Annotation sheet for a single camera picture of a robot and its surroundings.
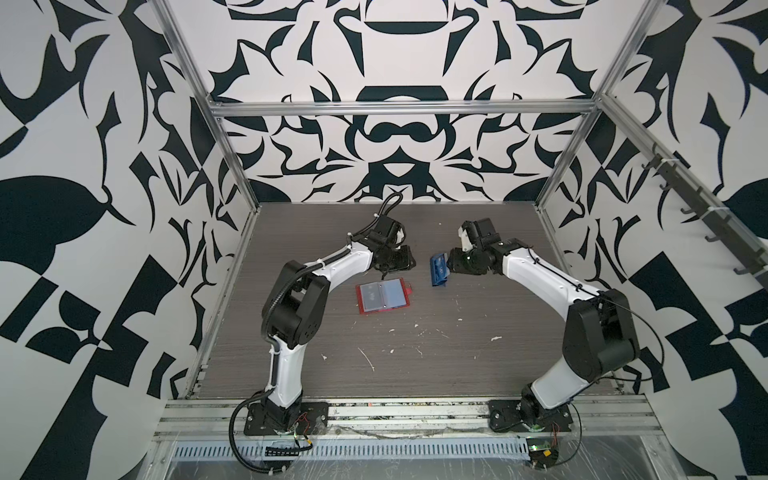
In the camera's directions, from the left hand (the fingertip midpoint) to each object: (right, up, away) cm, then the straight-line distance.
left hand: (412, 257), depth 94 cm
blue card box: (+9, -4, +5) cm, 11 cm away
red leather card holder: (-9, -12, +1) cm, 15 cm away
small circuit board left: (-34, -45, -21) cm, 60 cm away
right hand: (+12, 0, -3) cm, 12 cm away
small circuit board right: (+29, -44, -23) cm, 57 cm away
